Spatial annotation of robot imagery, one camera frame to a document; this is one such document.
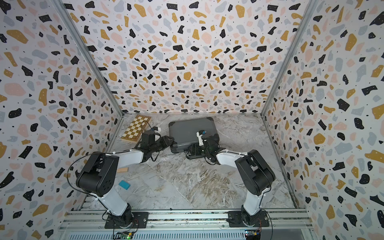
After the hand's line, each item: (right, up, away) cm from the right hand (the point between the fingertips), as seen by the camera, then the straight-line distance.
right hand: (192, 147), depth 93 cm
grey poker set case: (-6, +10, +5) cm, 12 cm away
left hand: (-12, +5, +2) cm, 13 cm away
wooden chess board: (-43, +8, +13) cm, 45 cm away
